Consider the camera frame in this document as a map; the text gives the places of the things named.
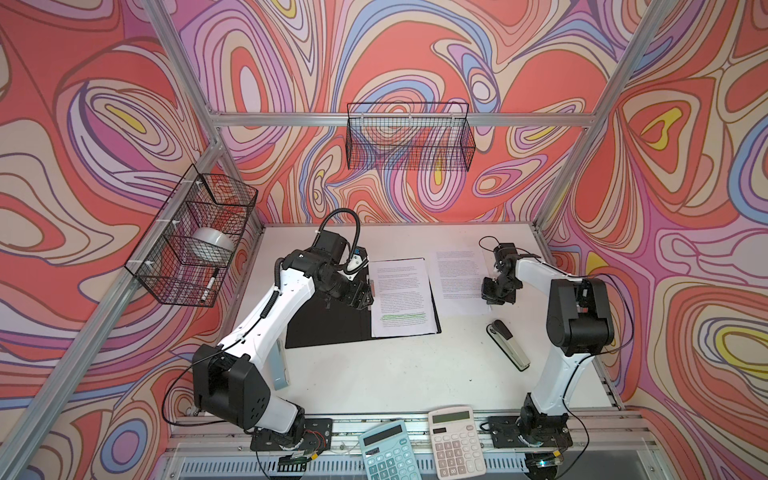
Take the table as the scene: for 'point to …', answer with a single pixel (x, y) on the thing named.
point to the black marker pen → (209, 285)
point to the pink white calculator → (456, 444)
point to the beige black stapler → (508, 345)
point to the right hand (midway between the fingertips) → (490, 305)
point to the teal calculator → (388, 454)
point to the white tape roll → (214, 235)
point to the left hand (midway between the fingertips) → (363, 294)
